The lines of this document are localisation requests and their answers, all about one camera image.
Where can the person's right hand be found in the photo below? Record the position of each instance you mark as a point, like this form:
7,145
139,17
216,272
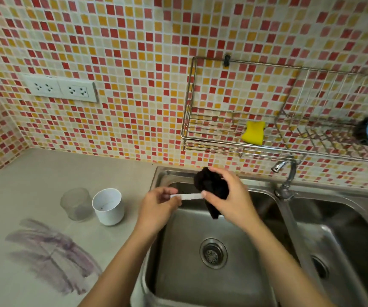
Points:
236,203

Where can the person's left hand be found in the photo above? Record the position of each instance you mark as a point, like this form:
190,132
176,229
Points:
156,214

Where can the black cloth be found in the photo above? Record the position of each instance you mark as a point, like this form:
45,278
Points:
211,182

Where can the small white stick part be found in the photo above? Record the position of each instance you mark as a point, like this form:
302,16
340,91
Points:
187,196

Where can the white blender base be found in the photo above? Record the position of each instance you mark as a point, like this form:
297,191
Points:
108,211

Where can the small yellow sponge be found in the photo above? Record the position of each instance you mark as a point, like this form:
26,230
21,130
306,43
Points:
253,133

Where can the clear blender cup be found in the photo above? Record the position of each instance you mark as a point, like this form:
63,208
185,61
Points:
76,206

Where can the person's left forearm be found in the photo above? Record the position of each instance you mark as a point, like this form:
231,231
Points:
120,271

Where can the person's right forearm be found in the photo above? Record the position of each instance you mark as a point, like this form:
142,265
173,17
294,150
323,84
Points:
286,271

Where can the metal sink drain strainer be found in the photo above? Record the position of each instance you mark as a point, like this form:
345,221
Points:
213,253
320,267

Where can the stainless steel double sink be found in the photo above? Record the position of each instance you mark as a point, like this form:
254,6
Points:
187,262

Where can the chrome faucet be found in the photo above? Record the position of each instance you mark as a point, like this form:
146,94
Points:
291,175

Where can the metal rack wall hook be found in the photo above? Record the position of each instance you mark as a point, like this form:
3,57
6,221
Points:
226,60

